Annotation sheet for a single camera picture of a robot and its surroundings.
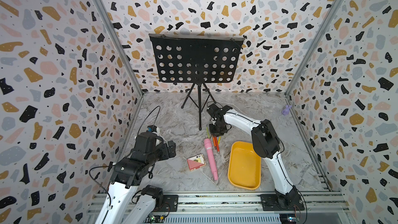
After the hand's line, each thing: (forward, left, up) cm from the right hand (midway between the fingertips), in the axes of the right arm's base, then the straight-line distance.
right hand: (213, 135), depth 97 cm
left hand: (-17, +20, +20) cm, 33 cm away
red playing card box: (-17, +9, +1) cm, 19 cm away
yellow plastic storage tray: (-19, -17, +1) cm, 26 cm away
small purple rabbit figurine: (+20, -50, +1) cm, 54 cm away
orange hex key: (-5, -1, -1) cm, 5 cm away
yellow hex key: (-4, -4, -1) cm, 5 cm away
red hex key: (-8, -3, -1) cm, 8 cm away
